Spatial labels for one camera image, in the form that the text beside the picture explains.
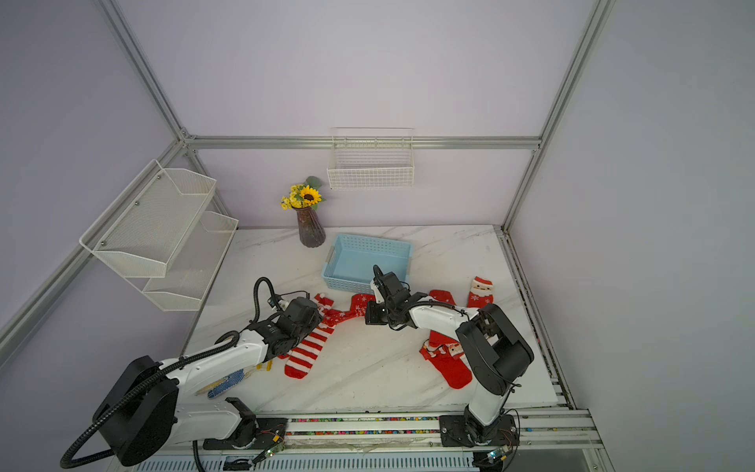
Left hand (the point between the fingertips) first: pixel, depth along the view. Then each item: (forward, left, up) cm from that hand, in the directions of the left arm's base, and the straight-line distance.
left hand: (313, 318), depth 89 cm
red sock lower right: (-10, -40, -4) cm, 41 cm away
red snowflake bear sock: (+9, -13, -5) cm, 17 cm away
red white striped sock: (-11, +3, -6) cm, 12 cm away
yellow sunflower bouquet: (+37, +5, +18) cm, 41 cm away
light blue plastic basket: (+28, -9, -5) cm, 29 cm away
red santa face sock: (+13, -56, -6) cm, 58 cm away
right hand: (+1, -17, -2) cm, 17 cm away
